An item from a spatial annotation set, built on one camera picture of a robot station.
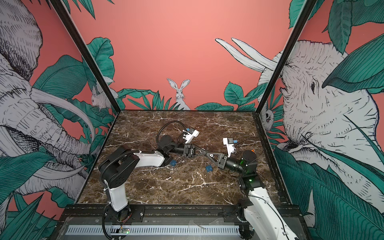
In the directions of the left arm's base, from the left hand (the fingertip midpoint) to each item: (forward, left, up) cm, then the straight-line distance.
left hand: (205, 155), depth 68 cm
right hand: (-1, -1, 0) cm, 1 cm away
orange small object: (+15, -35, -25) cm, 45 cm away
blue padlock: (+4, -4, -25) cm, 26 cm away
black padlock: (+2, 0, -1) cm, 2 cm away
